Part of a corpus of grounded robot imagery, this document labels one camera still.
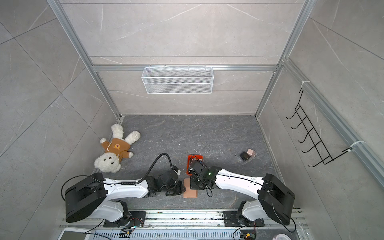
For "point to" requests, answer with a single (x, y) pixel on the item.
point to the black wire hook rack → (324, 156)
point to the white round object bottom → (282, 236)
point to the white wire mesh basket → (177, 80)
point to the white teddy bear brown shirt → (115, 150)
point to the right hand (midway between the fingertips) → (192, 184)
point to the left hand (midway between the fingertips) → (187, 188)
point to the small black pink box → (250, 153)
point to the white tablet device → (73, 233)
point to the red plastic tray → (190, 158)
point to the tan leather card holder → (189, 193)
